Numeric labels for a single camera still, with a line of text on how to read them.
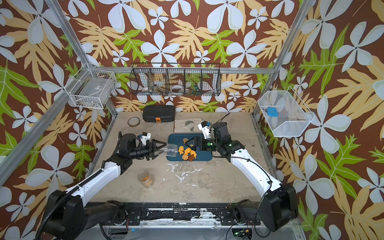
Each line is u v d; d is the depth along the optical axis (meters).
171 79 0.98
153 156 0.74
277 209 0.41
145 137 0.77
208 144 0.67
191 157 0.93
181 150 0.97
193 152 0.96
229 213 0.76
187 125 1.11
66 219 0.41
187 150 0.97
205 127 0.71
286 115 0.84
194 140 0.67
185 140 1.04
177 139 1.06
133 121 1.15
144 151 0.70
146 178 0.80
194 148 0.68
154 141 0.73
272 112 0.86
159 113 1.14
